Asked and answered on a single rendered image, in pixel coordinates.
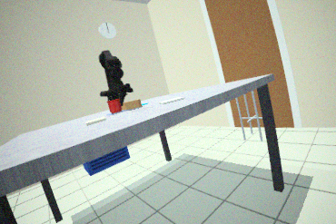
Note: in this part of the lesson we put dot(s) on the tan wooden bar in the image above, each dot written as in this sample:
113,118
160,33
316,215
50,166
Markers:
131,105

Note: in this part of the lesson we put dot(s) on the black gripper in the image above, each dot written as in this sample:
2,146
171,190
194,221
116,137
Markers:
111,94

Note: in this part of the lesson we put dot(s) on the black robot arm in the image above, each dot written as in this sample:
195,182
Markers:
112,66

